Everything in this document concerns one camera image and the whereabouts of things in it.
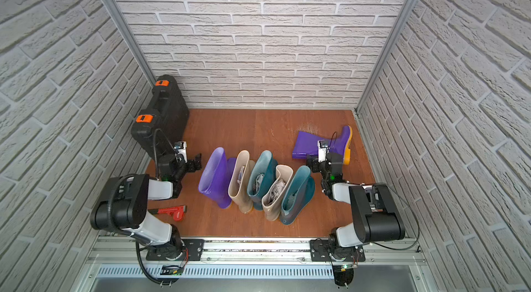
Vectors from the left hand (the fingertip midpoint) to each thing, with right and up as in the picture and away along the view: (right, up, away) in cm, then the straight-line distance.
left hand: (192, 150), depth 94 cm
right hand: (+60, -1, 0) cm, 60 cm away
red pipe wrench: (-1, -23, -13) cm, 27 cm away
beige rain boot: (+38, -14, -26) cm, 48 cm away
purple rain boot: (+19, -7, -25) cm, 32 cm away
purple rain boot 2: (+57, +2, +12) cm, 58 cm away
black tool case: (-3, +10, -23) cm, 25 cm away
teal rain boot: (+34, -8, -19) cm, 40 cm away
